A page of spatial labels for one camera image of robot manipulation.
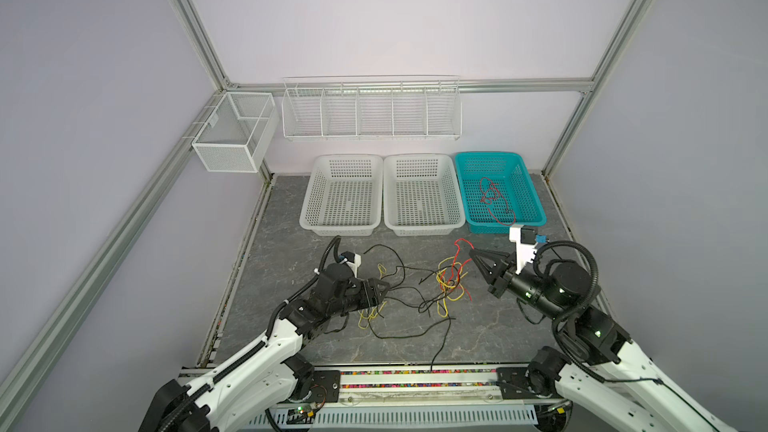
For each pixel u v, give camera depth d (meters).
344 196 1.13
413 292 0.83
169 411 0.40
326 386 0.74
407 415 0.71
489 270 0.60
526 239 0.55
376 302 0.71
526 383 0.74
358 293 0.68
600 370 0.49
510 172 1.16
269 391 0.57
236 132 1.01
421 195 1.15
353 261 0.75
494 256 0.59
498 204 1.12
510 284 0.56
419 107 1.05
